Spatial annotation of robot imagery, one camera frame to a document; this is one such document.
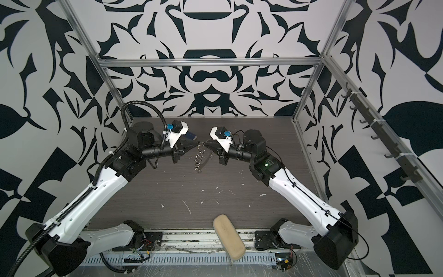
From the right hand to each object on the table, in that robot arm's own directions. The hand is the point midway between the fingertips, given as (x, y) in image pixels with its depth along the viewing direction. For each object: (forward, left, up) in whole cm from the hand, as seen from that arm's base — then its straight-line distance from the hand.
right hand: (207, 142), depth 64 cm
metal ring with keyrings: (-4, +3, -4) cm, 6 cm away
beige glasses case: (-25, -7, -33) cm, 42 cm away
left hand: (+2, +4, 0) cm, 4 cm away
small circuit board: (-33, -29, -37) cm, 58 cm away
